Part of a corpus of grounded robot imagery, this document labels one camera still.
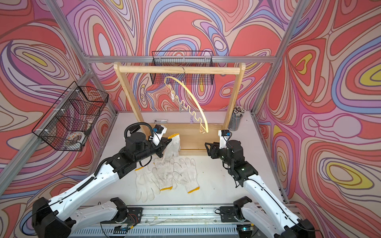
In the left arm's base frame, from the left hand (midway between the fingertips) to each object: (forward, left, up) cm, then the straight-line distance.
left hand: (172, 140), depth 72 cm
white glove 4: (0, 0, -9) cm, 9 cm away
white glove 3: (-7, -6, -25) cm, 27 cm away
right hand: (+1, -19, -8) cm, 21 cm away
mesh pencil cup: (+27, -40, -9) cm, 49 cm away
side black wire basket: (+7, +54, +3) cm, 54 cm away
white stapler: (+34, +14, -23) cm, 43 cm away
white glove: (-14, +16, -25) cm, 33 cm away
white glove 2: (-7, +7, -25) cm, 27 cm away
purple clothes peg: (+9, -10, +5) cm, 14 cm away
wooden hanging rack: (+23, -12, -29) cm, 38 cm away
